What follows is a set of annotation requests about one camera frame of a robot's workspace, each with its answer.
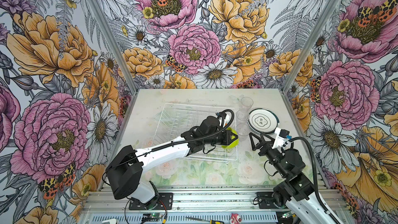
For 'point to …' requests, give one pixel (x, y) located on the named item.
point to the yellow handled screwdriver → (211, 221)
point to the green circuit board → (152, 216)
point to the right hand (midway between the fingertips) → (254, 138)
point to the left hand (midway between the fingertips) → (236, 141)
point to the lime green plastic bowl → (234, 143)
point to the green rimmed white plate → (262, 120)
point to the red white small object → (235, 219)
